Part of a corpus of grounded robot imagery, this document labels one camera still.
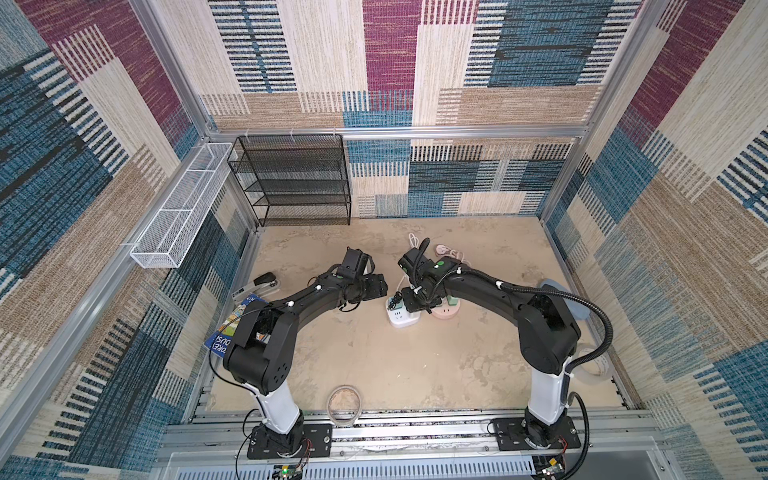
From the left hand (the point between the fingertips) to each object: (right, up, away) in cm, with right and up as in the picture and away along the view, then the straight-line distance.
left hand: (380, 284), depth 93 cm
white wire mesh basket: (-49, +12, -22) cm, 56 cm away
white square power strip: (+7, -10, -1) cm, 12 cm away
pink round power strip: (+20, -8, +1) cm, 22 cm away
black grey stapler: (-39, -1, +7) cm, 40 cm away
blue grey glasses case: (+60, -8, -1) cm, 61 cm away
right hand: (+10, -7, -4) cm, 13 cm away
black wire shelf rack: (-31, +36, +16) cm, 50 cm away
